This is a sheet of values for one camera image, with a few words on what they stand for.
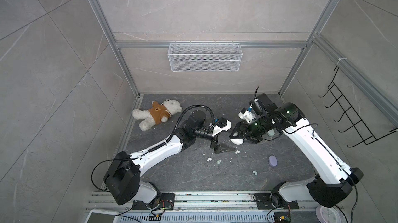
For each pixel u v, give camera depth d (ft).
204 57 3.30
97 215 2.17
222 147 1.96
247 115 2.09
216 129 1.96
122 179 1.34
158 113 3.21
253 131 1.87
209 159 2.82
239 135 1.89
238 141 2.11
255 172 2.68
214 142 1.98
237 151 2.95
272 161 2.81
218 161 2.81
